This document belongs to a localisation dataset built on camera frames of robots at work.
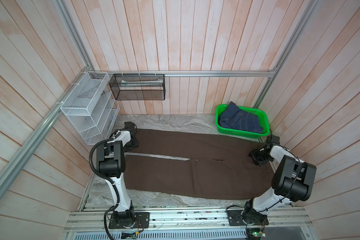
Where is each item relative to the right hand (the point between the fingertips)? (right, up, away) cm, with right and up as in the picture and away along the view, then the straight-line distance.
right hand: (250, 155), depth 94 cm
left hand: (-78, +4, +6) cm, 78 cm away
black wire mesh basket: (-74, +47, +10) cm, 88 cm away
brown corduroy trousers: (-20, -6, -3) cm, 21 cm away
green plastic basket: (+16, +24, +12) cm, 31 cm away
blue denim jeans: (-5, +26, +16) cm, 31 cm away
